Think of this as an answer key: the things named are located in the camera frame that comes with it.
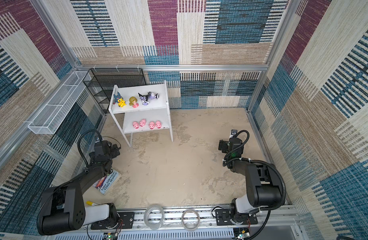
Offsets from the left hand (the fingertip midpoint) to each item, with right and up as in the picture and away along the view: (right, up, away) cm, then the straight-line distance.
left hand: (104, 147), depth 89 cm
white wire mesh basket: (-17, +15, -18) cm, 29 cm away
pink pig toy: (+27, +13, 0) cm, 30 cm away
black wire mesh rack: (-11, +42, +15) cm, 46 cm away
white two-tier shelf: (+24, +22, -12) cm, 35 cm away
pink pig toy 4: (+31, +13, 0) cm, 34 cm away
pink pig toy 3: (+22, +14, +1) cm, 26 cm away
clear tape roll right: (+50, -34, -13) cm, 62 cm away
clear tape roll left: (+31, -34, -11) cm, 47 cm away
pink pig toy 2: (+18, +13, +1) cm, 22 cm away
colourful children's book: (+3, -19, -6) cm, 20 cm away
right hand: (+75, +2, +6) cm, 75 cm away
